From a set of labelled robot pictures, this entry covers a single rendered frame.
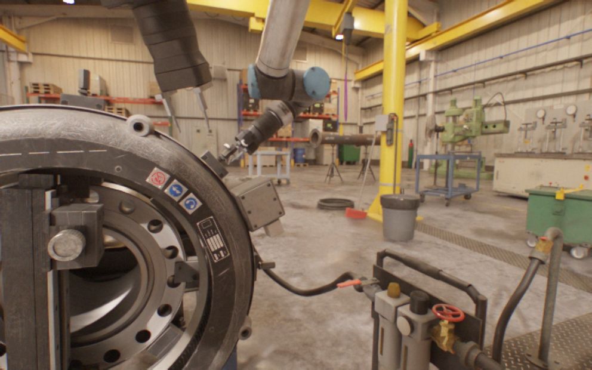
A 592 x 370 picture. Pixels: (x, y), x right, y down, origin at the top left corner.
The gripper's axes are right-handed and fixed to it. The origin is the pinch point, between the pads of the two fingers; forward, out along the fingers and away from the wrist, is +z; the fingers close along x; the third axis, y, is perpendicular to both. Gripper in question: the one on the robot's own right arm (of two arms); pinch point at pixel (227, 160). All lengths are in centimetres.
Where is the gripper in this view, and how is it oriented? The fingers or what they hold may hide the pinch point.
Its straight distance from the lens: 95.6
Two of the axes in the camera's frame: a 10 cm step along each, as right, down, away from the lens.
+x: 6.8, 7.3, 1.2
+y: 2.7, -0.8, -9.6
